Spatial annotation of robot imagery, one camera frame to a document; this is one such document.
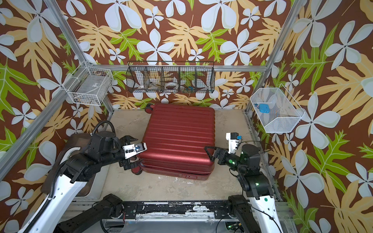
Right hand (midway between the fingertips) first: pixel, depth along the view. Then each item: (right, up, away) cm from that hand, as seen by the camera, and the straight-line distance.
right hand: (209, 149), depth 66 cm
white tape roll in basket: (-21, +38, +32) cm, 54 cm away
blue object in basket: (+37, +21, +20) cm, 47 cm away
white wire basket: (-70, +36, +20) cm, 81 cm away
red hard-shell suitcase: (-16, +3, +9) cm, 18 cm away
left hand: (-33, +2, +1) cm, 33 cm away
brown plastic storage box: (-77, +1, +18) cm, 79 cm away
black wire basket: (-21, +44, +31) cm, 58 cm away
